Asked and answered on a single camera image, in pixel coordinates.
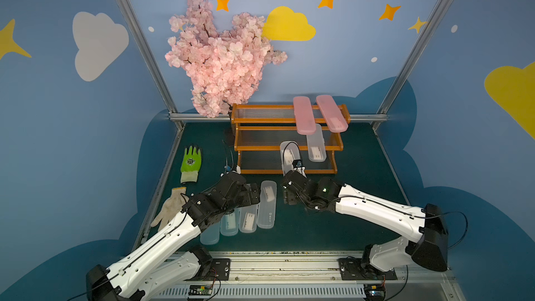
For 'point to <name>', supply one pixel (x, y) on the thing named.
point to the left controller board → (200, 290)
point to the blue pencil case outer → (210, 235)
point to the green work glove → (191, 166)
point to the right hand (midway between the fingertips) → (294, 187)
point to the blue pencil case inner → (229, 224)
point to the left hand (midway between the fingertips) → (251, 188)
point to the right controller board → (375, 292)
